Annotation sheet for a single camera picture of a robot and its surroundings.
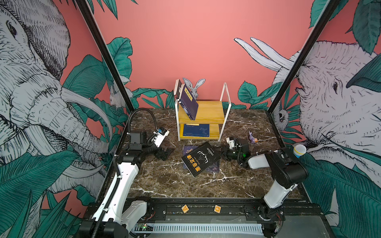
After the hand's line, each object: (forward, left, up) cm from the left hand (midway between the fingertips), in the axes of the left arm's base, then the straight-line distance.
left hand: (167, 141), depth 77 cm
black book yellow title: (-2, -19, -18) cm, 26 cm away
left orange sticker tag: (-29, -9, -20) cm, 36 cm away
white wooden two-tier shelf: (+15, -25, -1) cm, 29 cm away
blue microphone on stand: (-10, -65, +4) cm, 66 cm away
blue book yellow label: (+18, -17, -15) cm, 29 cm away
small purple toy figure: (+11, -56, -19) cm, 60 cm away
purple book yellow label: (+23, -12, +7) cm, 27 cm away
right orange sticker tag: (-29, -25, -20) cm, 43 cm away
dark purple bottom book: (-8, -27, -19) cm, 34 cm away
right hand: (+3, -27, -14) cm, 31 cm away
